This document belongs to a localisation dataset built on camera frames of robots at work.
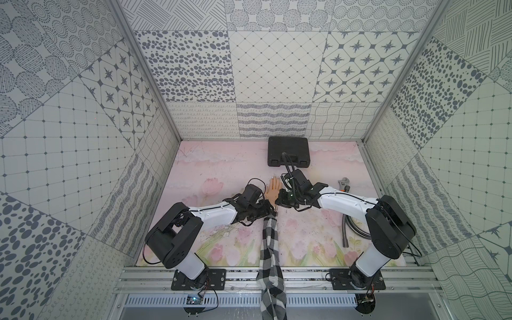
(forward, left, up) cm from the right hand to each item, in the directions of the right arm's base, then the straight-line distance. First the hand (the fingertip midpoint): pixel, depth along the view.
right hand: (276, 204), depth 87 cm
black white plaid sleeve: (-29, +2, 0) cm, 29 cm away
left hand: (-4, 0, -2) cm, 4 cm away
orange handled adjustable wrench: (+16, -35, -6) cm, 39 cm away
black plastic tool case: (+36, -13, -1) cm, 39 cm away
